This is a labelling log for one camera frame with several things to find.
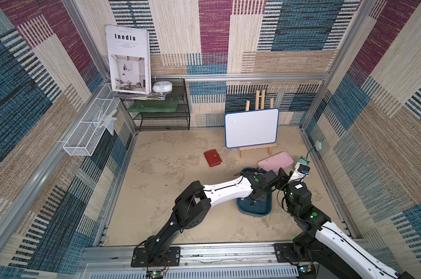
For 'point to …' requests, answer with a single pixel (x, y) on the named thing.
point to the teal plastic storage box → (249, 207)
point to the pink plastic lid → (276, 161)
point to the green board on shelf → (154, 106)
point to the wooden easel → (259, 99)
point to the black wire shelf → (170, 114)
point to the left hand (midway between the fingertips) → (260, 195)
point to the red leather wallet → (213, 158)
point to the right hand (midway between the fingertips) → (284, 169)
